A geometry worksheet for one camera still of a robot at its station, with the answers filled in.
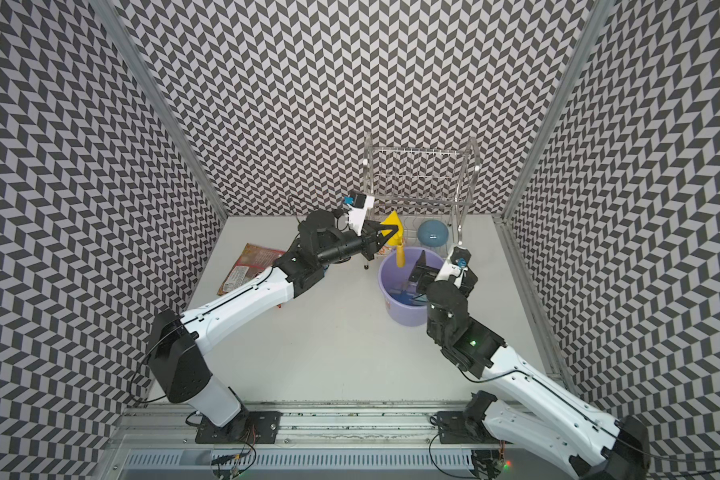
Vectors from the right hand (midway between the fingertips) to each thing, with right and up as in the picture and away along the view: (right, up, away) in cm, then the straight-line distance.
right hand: (440, 263), depth 71 cm
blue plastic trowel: (-5, -13, +24) cm, 27 cm away
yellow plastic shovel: (-10, +6, -1) cm, 12 cm away
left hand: (-11, +8, -1) cm, 13 cm away
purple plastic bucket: (-10, -5, +12) cm, 17 cm away
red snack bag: (-58, -1, +31) cm, 66 cm away
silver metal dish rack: (+4, +24, +41) cm, 48 cm away
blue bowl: (+4, +8, +33) cm, 34 cm away
